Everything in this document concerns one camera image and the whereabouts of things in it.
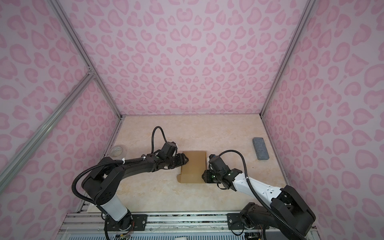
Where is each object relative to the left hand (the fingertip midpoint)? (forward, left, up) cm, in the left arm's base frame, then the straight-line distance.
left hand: (187, 159), depth 90 cm
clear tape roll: (+9, +46, -4) cm, 47 cm away
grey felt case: (+8, -47, -3) cm, 48 cm away
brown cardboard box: (-8, -3, -1) cm, 8 cm away
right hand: (-11, -9, 0) cm, 14 cm away
